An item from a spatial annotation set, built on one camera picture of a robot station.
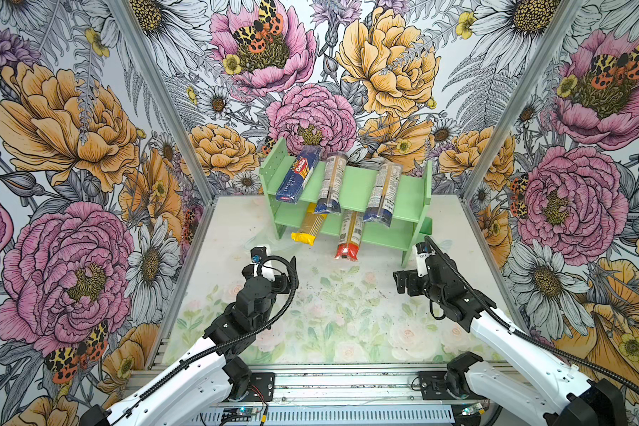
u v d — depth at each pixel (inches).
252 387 28.8
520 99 35.3
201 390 22.7
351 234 35.2
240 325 22.6
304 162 35.0
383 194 31.8
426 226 40.5
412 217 31.3
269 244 42.2
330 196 31.3
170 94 35.8
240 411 28.0
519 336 19.2
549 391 16.7
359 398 29.0
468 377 24.7
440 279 24.3
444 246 41.4
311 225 36.1
